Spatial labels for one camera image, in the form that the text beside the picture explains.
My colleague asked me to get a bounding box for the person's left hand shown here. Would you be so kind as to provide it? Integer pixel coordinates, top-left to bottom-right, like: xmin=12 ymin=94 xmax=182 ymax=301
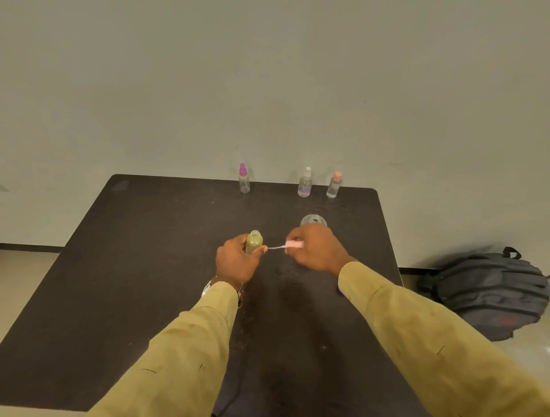
xmin=214 ymin=233 xmax=269 ymax=293

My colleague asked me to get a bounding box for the person's right hand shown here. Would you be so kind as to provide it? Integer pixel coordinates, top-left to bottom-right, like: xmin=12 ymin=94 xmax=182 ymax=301
xmin=284 ymin=223 xmax=358 ymax=278

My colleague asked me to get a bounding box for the yellow-green spray bottle orange cap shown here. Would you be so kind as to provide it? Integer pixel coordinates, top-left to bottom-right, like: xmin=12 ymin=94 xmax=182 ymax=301
xmin=245 ymin=230 xmax=264 ymax=256

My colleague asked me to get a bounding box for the small clear bottle pink cap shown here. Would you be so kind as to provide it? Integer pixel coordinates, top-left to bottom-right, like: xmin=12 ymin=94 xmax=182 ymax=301
xmin=326 ymin=171 xmax=343 ymax=199

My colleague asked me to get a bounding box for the purple-tinted spray bottle white cap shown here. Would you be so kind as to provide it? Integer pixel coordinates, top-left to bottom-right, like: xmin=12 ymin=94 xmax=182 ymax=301
xmin=297 ymin=166 xmax=313 ymax=198

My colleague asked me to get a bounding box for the person's left forearm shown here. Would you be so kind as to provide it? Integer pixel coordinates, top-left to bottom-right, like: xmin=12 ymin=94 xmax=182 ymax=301
xmin=88 ymin=281 xmax=239 ymax=417

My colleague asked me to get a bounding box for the person's right forearm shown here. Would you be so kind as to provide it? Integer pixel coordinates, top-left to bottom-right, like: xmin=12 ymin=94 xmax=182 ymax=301
xmin=337 ymin=261 xmax=550 ymax=417

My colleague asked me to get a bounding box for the silver wristwatch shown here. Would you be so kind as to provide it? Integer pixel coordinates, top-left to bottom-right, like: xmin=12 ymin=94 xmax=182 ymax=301
xmin=201 ymin=277 xmax=243 ymax=308

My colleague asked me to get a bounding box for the grey backpack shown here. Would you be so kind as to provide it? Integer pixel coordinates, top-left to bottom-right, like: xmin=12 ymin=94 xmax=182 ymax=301
xmin=419 ymin=247 xmax=550 ymax=343

